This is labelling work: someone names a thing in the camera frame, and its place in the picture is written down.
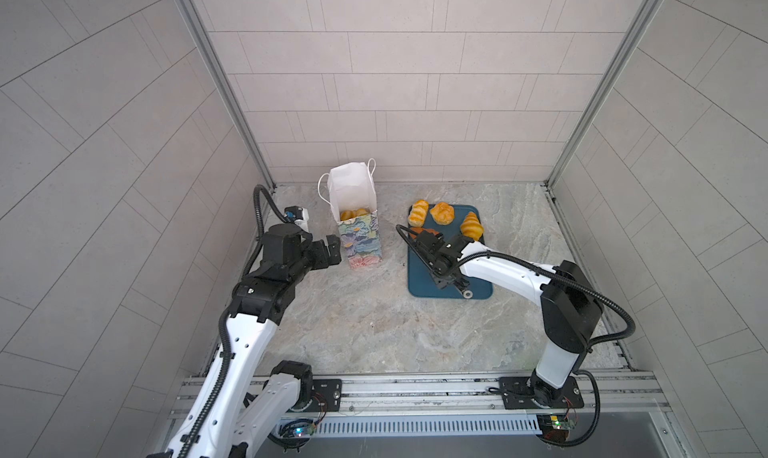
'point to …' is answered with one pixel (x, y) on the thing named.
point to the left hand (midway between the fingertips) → (329, 236)
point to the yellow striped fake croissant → (472, 227)
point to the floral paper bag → (352, 193)
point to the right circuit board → (554, 427)
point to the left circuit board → (298, 428)
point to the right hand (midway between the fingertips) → (445, 277)
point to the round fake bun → (442, 213)
